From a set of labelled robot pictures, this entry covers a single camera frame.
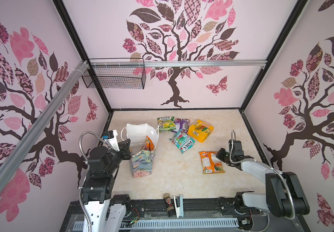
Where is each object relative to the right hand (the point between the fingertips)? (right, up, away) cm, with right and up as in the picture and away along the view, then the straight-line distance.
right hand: (217, 152), depth 93 cm
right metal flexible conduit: (+33, -8, +2) cm, 34 cm away
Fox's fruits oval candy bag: (-46, +5, -10) cm, 47 cm away
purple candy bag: (-23, +18, +14) cm, 33 cm away
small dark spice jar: (-31, -24, -21) cm, 45 cm away
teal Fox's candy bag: (-23, +6, +5) cm, 24 cm away
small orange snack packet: (-6, -6, -5) cm, 10 cm away
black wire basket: (-68, +52, +2) cm, 86 cm away
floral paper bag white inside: (-49, +6, -2) cm, 49 cm away
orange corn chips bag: (-44, +7, -7) cm, 45 cm away
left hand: (-50, +10, -25) cm, 57 cm away
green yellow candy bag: (-34, +18, +14) cm, 41 cm away
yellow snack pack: (-10, +13, +7) cm, 18 cm away
